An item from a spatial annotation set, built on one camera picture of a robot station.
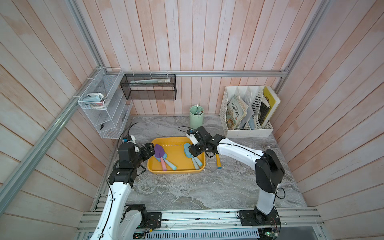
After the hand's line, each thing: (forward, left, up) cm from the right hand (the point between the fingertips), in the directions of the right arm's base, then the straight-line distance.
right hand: (192, 147), depth 90 cm
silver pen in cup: (+31, -3, +3) cm, 32 cm away
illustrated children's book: (+27, -30, +7) cm, 41 cm away
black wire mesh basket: (+40, +31, +16) cm, 53 cm away
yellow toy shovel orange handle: (-8, -17, -8) cm, 20 cm away
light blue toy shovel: (-5, -2, -6) cm, 9 cm away
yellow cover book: (+29, -52, +12) cm, 61 cm away
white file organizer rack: (+22, -41, -3) cm, 47 cm away
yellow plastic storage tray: (+7, +13, -11) cm, 18 cm away
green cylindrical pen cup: (+29, -2, +1) cm, 30 cm away
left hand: (-7, +24, +9) cm, 26 cm away
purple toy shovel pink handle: (+1, +22, -9) cm, 24 cm away
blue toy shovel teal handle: (-6, +16, -8) cm, 19 cm away
